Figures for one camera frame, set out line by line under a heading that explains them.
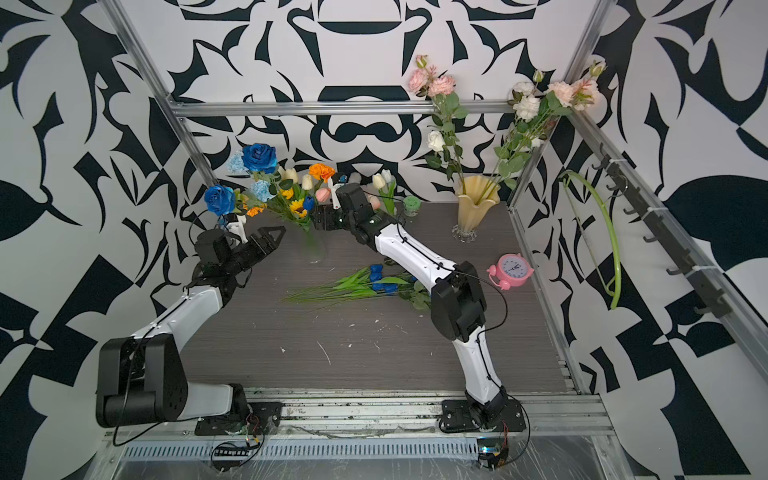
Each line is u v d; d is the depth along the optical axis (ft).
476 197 3.31
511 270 3.25
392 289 3.08
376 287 3.08
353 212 2.19
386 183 2.90
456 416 2.44
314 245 3.30
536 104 2.66
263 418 2.43
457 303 1.72
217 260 2.16
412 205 3.78
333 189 2.54
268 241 2.49
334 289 3.13
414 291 3.00
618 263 2.17
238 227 2.54
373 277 3.19
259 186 2.36
